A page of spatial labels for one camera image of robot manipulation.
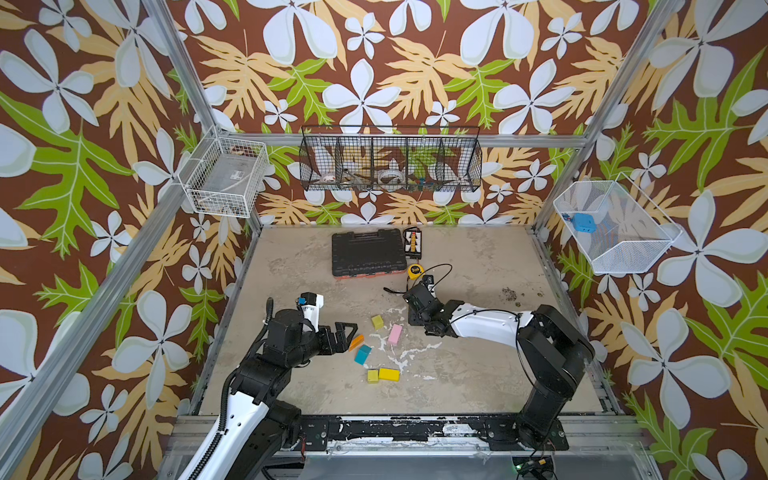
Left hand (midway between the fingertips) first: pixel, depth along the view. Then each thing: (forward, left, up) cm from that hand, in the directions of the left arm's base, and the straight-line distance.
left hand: (343, 324), depth 74 cm
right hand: (+12, -21, -15) cm, 28 cm away
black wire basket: (+53, -12, +13) cm, 56 cm away
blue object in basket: (+29, -69, +9) cm, 76 cm away
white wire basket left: (+39, +37, +16) cm, 56 cm away
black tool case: (+34, -5, -14) cm, 37 cm away
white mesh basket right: (+23, -75, +11) cm, 80 cm away
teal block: (-1, -4, -17) cm, 17 cm away
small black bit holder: (+42, -22, -17) cm, 51 cm away
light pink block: (+5, -14, -17) cm, 23 cm away
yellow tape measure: (+28, -22, -16) cm, 39 cm away
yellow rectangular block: (-7, -12, -17) cm, 22 cm away
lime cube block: (+8, -9, -15) cm, 19 cm away
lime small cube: (-8, -8, -16) cm, 19 cm away
